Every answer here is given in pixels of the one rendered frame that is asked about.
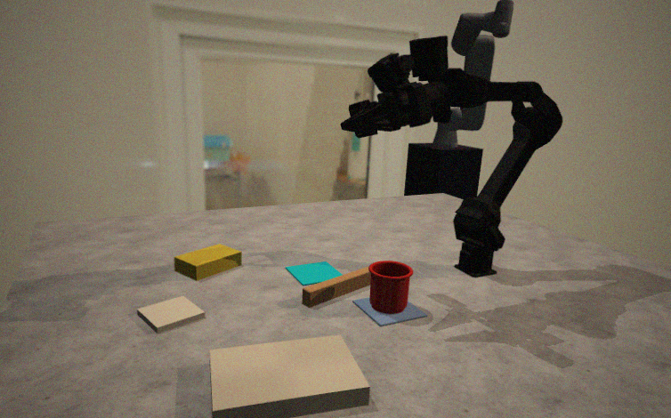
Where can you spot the beige flat rectangular slab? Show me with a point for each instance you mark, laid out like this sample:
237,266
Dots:
168,315

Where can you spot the yellow rectangular block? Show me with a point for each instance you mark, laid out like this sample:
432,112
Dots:
207,261

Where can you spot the tan flat box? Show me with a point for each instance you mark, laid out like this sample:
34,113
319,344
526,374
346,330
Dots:
286,379

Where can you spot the brown wooden bar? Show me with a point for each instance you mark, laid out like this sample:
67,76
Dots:
335,287

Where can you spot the dark red cup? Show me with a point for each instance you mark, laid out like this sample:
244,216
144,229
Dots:
389,286

